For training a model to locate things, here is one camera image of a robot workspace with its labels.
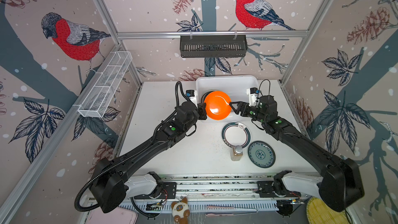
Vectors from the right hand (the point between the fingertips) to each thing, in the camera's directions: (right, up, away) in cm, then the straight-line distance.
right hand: (232, 105), depth 79 cm
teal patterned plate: (+18, -28, +7) cm, 34 cm away
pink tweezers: (-5, -47, -9) cm, 48 cm away
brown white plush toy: (-25, -45, -13) cm, 53 cm away
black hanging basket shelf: (-8, +39, +25) cm, 47 cm away
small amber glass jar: (+2, -24, -3) cm, 24 cm away
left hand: (-13, +1, -5) cm, 14 cm away
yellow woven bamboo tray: (+36, -47, -12) cm, 60 cm away
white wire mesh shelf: (-66, +11, -1) cm, 67 cm away
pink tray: (-51, -47, -14) cm, 70 cm away
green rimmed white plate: (+5, -18, +14) cm, 24 cm away
